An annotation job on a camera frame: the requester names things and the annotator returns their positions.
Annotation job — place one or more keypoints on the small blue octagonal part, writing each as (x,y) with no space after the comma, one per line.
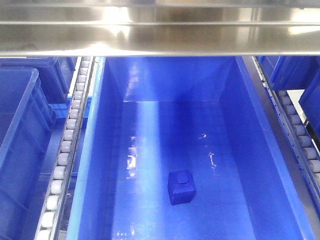
(182,179)

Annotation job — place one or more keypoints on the blue plastic box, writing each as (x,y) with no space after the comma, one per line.
(181,195)

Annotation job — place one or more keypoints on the large blue plastic bin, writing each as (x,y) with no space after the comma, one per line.
(150,150)

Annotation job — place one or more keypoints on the row of blue bins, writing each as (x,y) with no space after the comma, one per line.
(20,130)

